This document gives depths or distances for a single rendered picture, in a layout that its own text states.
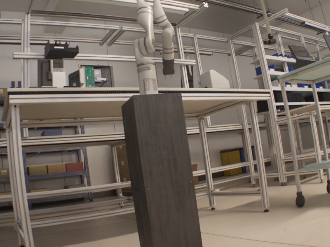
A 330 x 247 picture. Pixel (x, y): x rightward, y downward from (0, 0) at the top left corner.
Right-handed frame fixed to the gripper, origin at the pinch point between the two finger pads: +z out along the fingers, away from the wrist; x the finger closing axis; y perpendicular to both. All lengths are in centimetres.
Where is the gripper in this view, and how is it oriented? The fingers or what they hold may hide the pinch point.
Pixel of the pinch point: (168, 79)
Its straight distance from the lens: 217.2
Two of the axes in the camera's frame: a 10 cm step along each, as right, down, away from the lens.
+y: 1.8, 5.6, -8.1
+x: 9.8, -1.1, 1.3
